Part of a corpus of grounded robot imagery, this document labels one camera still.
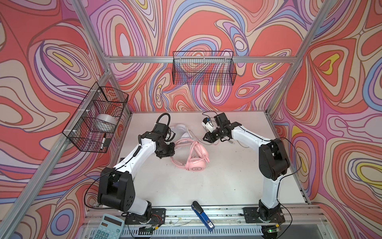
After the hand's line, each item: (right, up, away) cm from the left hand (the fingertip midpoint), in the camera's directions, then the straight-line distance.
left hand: (175, 152), depth 85 cm
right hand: (+20, +6, +9) cm, 22 cm away
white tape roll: (-32, +17, -14) cm, 39 cm away
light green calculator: (-29, -33, -16) cm, 46 cm away
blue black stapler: (+17, -30, -16) cm, 38 cm away
